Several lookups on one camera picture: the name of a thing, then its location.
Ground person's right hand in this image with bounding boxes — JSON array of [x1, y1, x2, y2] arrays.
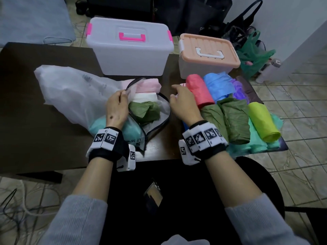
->
[[169, 84, 204, 127]]

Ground person's left hand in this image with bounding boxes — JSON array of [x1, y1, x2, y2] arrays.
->
[[105, 89, 129, 130]]

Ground red plastic bag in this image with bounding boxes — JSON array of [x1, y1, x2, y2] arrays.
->
[[186, 73, 216, 109]]

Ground teal bag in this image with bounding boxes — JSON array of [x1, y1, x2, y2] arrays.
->
[[89, 115, 143, 148]]

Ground white bag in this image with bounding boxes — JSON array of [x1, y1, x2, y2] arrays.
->
[[131, 92, 158, 103]]

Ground translucent zipper bag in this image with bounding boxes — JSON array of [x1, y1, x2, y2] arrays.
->
[[34, 65, 171, 152]]

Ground large clear storage bin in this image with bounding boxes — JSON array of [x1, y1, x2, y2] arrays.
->
[[85, 17, 175, 76]]

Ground purple bag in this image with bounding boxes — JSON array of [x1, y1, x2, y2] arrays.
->
[[231, 79, 250, 104]]

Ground small clear plastic bin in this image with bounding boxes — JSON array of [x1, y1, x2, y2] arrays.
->
[[178, 33, 241, 79]]

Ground brown bag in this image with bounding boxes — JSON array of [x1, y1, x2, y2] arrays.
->
[[236, 76, 264, 104]]

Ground yellow-green bag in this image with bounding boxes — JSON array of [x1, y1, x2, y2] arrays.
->
[[248, 102, 281, 143]]

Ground person's left forearm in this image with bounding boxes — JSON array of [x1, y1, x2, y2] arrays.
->
[[38, 157, 114, 245]]

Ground person's right forearm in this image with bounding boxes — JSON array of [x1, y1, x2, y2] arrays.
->
[[204, 150, 311, 245]]

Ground person's black trousers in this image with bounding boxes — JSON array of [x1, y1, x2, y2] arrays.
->
[[99, 158, 243, 245]]

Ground black left wristband with markers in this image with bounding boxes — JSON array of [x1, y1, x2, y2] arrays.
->
[[86, 127, 129, 162]]

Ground black wristband with markers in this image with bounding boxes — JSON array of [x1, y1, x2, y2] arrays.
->
[[86, 127, 129, 162], [182, 120, 229, 160]]

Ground black right wristband with markers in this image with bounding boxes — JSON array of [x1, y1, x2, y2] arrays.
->
[[182, 120, 229, 160]]

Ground green plastic bag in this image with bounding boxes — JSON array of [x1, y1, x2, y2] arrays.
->
[[236, 30, 276, 78]]

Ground dark patterned bag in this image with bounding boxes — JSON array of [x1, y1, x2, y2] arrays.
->
[[222, 0, 264, 49]]

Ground black smartphone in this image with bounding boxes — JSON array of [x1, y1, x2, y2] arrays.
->
[[143, 180, 164, 213]]

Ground black chair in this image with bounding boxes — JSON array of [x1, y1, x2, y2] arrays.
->
[[85, 0, 154, 22]]

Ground black round stool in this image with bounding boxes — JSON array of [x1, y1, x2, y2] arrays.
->
[[235, 156, 285, 220]]

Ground pair of black shoes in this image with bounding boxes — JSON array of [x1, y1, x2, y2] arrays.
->
[[75, 0, 87, 16]]

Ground blue-grey floor mat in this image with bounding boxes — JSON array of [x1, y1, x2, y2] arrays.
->
[[0, 0, 76, 48]]

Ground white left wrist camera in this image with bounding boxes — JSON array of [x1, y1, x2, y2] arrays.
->
[[116, 144, 136, 173]]

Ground thick white floor cable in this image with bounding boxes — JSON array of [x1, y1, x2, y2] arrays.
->
[[21, 181, 59, 217]]

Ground tangled dark floor cables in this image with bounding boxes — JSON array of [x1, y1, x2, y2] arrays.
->
[[0, 181, 64, 245]]

